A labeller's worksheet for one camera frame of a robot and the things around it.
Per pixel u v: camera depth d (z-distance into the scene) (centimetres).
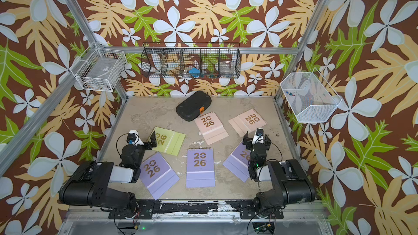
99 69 86
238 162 88
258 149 69
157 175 84
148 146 81
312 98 82
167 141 96
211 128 101
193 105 108
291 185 44
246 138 83
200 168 86
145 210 74
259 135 75
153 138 86
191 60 97
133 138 73
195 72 93
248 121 105
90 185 44
